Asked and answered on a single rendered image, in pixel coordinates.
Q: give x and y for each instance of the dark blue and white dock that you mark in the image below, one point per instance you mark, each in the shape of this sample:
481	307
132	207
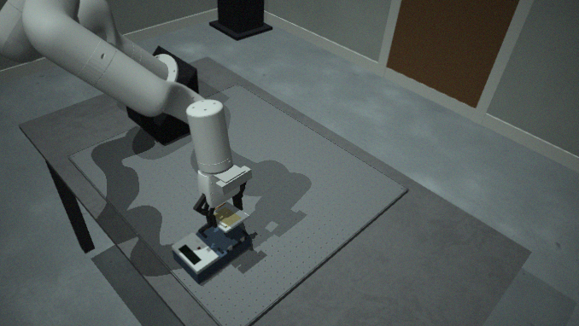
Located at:
205	252

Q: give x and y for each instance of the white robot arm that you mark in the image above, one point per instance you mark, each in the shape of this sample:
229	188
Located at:
46	27

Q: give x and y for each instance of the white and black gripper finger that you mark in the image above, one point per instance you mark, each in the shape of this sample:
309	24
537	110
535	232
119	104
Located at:
237	199
211	219

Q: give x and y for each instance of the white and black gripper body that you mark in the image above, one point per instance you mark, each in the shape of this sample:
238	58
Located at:
213	197

